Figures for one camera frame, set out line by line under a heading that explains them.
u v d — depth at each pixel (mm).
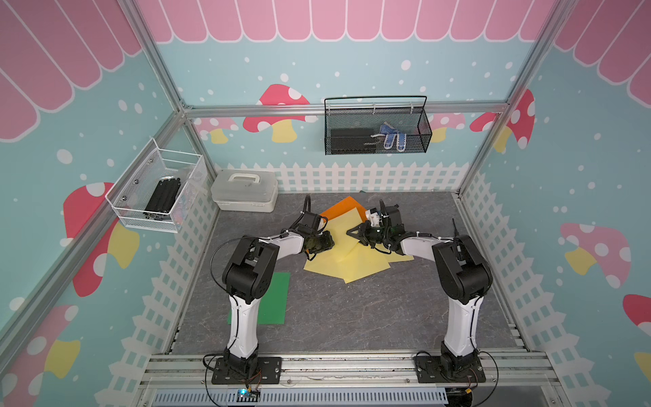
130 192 670
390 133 892
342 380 739
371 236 872
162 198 695
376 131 888
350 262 968
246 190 1072
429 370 738
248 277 552
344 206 1188
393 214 793
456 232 1057
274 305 878
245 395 728
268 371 741
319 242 917
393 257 974
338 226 1026
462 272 537
